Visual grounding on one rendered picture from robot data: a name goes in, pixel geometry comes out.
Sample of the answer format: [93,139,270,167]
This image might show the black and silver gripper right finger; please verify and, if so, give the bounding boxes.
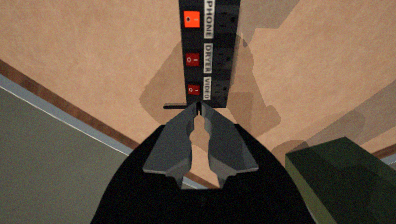
[199,101,316,224]

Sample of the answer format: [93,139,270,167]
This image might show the black power strip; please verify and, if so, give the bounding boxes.
[163,0,241,109]

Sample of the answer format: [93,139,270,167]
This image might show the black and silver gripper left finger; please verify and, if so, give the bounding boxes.
[90,101,199,224]

